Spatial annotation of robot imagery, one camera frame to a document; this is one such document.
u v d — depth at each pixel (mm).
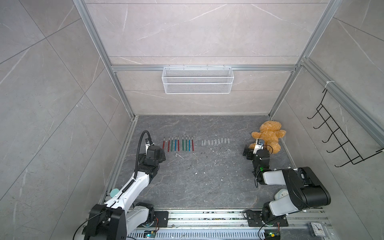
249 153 834
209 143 1030
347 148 646
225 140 1039
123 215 417
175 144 1039
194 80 1007
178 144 1026
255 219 729
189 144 1033
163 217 732
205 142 1033
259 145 791
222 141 1039
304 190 452
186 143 1037
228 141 1035
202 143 1035
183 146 1020
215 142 1035
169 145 1028
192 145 1028
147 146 733
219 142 1037
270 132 982
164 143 1037
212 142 1035
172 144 1037
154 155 647
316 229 689
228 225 730
